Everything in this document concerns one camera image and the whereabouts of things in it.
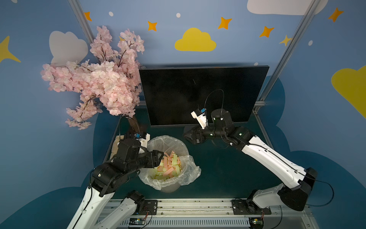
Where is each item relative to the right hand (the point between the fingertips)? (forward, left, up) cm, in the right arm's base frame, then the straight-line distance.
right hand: (189, 130), depth 68 cm
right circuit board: (-32, -37, -35) cm, 61 cm away
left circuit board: (-36, +25, -33) cm, 54 cm away
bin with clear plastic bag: (-11, +6, -22) cm, 25 cm away
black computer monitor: (+40, +15, -12) cm, 45 cm away
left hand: (-10, +14, -4) cm, 18 cm away
